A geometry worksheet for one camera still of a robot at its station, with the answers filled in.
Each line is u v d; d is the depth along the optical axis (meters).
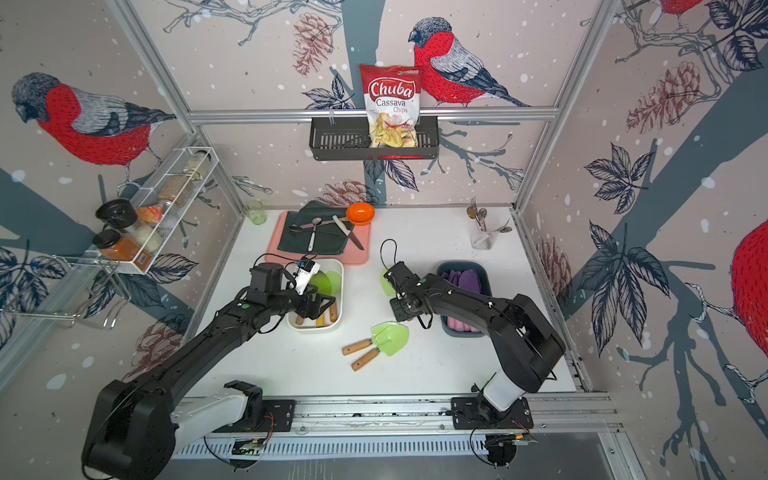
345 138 0.95
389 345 0.86
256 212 1.15
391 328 0.88
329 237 1.11
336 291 0.94
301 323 0.88
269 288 0.66
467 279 0.94
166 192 0.76
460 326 0.84
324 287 0.96
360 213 1.14
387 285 0.71
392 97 0.83
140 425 0.39
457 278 0.91
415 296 0.63
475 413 0.73
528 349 0.44
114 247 0.60
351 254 1.07
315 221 1.16
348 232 1.11
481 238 1.05
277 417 0.73
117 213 0.62
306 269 0.73
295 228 1.13
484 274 0.95
